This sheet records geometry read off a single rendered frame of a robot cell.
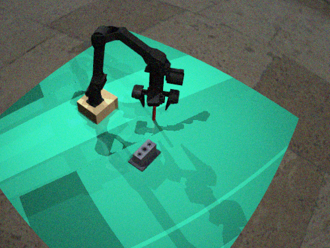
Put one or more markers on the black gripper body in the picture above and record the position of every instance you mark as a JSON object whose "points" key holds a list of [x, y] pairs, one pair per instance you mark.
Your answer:
{"points": [[138, 91]]}

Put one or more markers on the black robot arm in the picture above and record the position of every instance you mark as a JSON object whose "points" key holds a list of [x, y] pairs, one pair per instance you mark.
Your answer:
{"points": [[157, 65]]}

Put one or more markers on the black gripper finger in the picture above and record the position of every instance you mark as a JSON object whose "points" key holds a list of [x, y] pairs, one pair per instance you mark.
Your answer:
{"points": [[142, 100], [167, 104]]}

